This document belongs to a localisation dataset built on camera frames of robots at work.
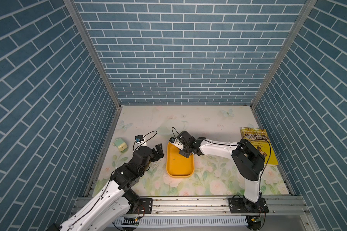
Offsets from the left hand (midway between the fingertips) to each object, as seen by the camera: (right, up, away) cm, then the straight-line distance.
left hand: (159, 147), depth 76 cm
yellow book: (+66, +2, +23) cm, 70 cm away
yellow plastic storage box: (+10, -13, +9) cm, 18 cm away
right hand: (+13, -4, +17) cm, 22 cm away
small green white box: (-26, -2, +13) cm, 29 cm away
